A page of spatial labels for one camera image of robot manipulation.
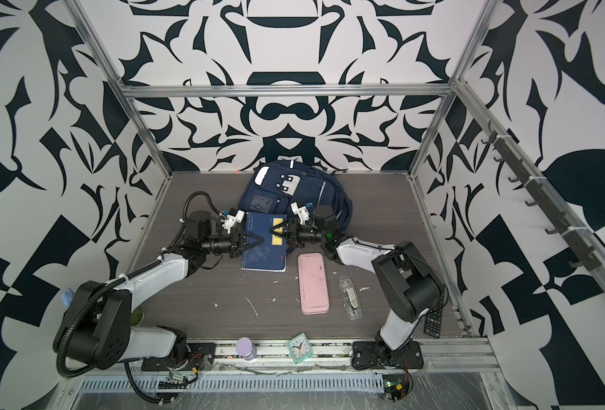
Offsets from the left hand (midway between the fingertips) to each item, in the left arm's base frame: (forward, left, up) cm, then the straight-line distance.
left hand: (261, 237), depth 80 cm
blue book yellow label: (-5, -3, -1) cm, 6 cm away
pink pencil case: (-8, -16, -15) cm, 23 cm away
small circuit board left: (-34, +23, -19) cm, 46 cm away
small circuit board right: (-38, -37, -18) cm, 56 cm away
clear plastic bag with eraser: (-14, -28, -16) cm, 35 cm away
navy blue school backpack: (+31, -5, -11) cm, 33 cm away
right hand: (+2, -3, 0) cm, 3 cm away
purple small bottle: (-28, +4, -10) cm, 30 cm away
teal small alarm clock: (-28, -11, -15) cm, 34 cm away
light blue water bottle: (-19, +44, +7) cm, 48 cm away
